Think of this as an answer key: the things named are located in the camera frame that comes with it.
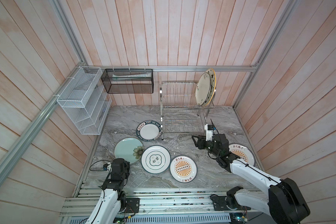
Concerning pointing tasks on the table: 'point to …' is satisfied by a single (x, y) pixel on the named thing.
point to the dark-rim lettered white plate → (149, 130)
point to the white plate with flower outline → (156, 159)
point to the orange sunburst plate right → (243, 152)
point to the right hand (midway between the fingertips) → (194, 135)
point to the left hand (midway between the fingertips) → (129, 161)
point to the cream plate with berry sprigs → (203, 90)
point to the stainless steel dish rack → (179, 112)
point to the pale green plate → (129, 149)
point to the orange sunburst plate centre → (182, 168)
